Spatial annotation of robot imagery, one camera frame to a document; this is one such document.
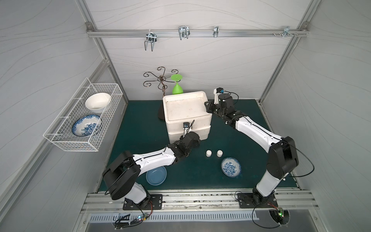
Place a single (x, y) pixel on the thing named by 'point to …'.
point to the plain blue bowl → (156, 176)
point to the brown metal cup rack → (162, 85)
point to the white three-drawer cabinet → (189, 107)
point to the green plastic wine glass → (177, 89)
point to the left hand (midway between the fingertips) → (195, 135)
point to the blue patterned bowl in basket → (85, 125)
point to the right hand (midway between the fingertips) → (205, 103)
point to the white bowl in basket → (97, 102)
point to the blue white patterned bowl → (231, 166)
